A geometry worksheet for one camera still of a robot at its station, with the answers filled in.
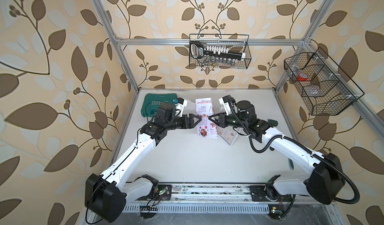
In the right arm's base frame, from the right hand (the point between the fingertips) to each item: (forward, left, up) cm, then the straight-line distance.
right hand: (209, 117), depth 75 cm
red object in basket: (+19, -52, +9) cm, 56 cm away
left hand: (-1, +8, +2) cm, 8 cm away
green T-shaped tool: (+9, -45, -23) cm, 51 cm away
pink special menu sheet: (-5, +2, -3) cm, 6 cm away
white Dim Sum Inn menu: (-1, -12, -16) cm, 20 cm away
